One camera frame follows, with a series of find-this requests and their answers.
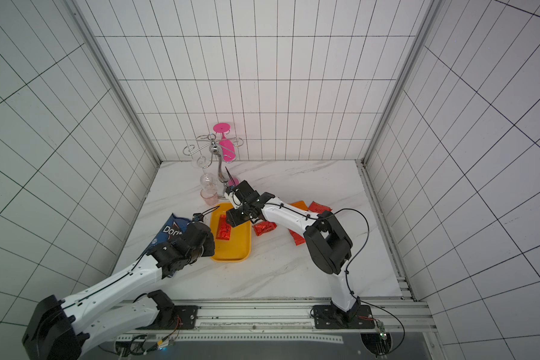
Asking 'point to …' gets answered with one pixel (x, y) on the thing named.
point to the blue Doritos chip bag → (174, 226)
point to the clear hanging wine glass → (208, 181)
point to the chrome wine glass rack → (216, 147)
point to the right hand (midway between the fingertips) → (224, 220)
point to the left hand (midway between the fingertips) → (207, 245)
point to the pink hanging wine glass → (226, 146)
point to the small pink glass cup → (210, 196)
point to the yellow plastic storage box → (238, 249)
